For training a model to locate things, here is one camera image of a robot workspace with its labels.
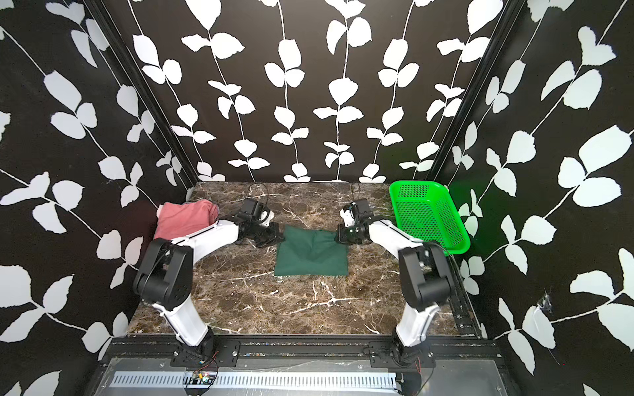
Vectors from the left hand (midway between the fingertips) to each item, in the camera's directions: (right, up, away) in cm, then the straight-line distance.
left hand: (287, 235), depth 92 cm
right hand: (+18, 0, +1) cm, 18 cm away
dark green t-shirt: (+9, -7, +1) cm, 11 cm away
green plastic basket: (+62, +9, +19) cm, 66 cm away
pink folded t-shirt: (-47, +6, +8) cm, 48 cm away
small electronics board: (-22, -40, -21) cm, 50 cm away
